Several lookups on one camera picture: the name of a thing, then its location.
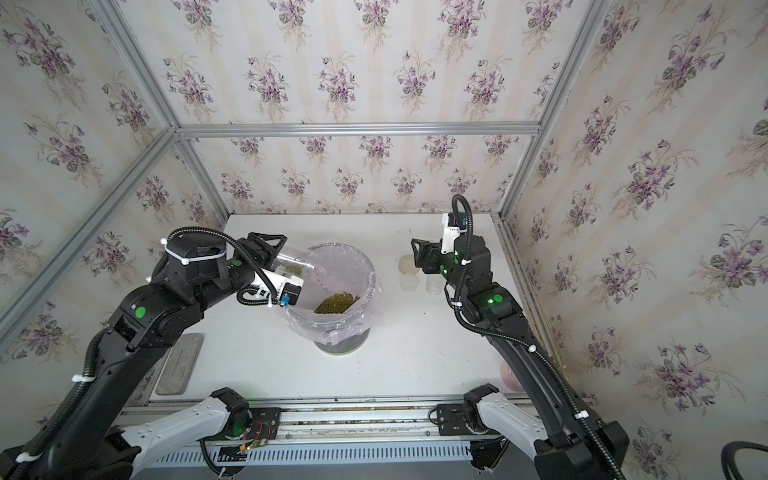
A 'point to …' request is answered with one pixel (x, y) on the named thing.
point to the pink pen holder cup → (510, 378)
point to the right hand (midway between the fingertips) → (433, 240)
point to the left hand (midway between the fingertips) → (272, 236)
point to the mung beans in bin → (336, 304)
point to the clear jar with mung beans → (435, 284)
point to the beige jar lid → (406, 264)
